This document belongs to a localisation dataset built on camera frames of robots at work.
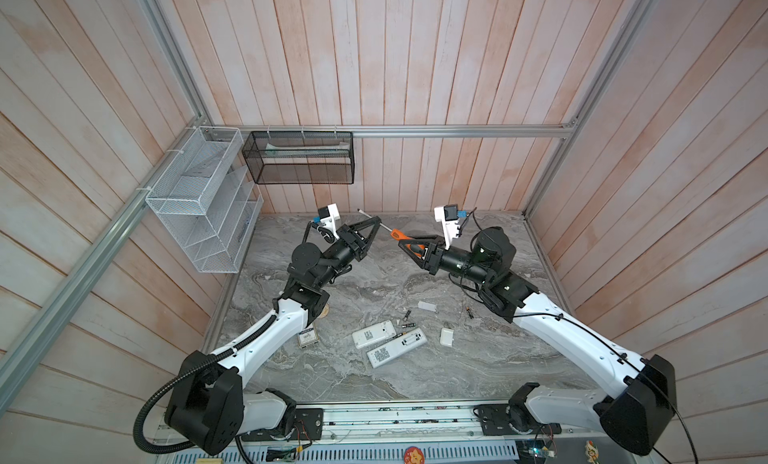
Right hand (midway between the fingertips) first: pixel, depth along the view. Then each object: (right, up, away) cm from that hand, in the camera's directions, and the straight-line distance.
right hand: (401, 245), depth 65 cm
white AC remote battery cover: (+15, -28, +23) cm, 39 cm away
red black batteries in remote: (+4, -25, +25) cm, 36 cm away
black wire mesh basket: (-33, +31, +38) cm, 59 cm away
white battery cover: (+11, -20, +30) cm, 38 cm away
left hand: (-4, +4, +1) cm, 6 cm away
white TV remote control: (0, -30, +20) cm, 36 cm away
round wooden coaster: (-17, -14, -3) cm, 22 cm away
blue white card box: (-26, -27, +21) cm, 43 cm away
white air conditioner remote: (-6, -27, +23) cm, 36 cm away
